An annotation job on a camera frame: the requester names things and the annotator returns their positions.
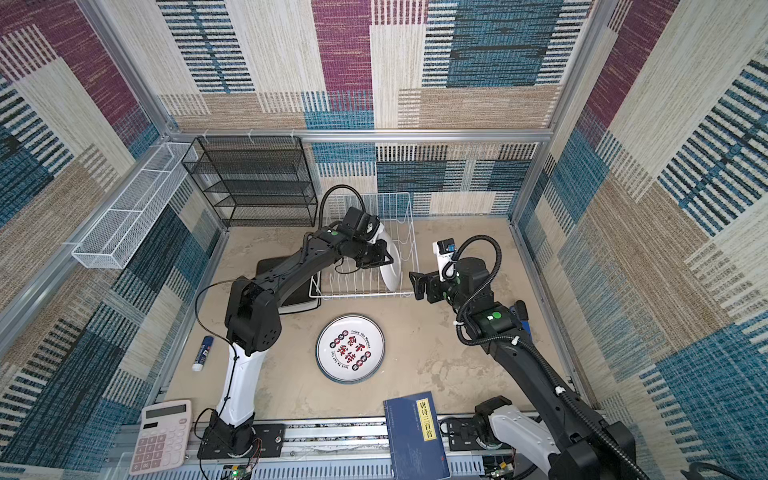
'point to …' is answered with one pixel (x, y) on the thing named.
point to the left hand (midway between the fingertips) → (396, 257)
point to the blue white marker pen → (203, 351)
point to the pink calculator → (163, 437)
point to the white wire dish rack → (396, 222)
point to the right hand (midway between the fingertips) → (427, 273)
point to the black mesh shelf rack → (255, 181)
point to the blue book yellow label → (414, 439)
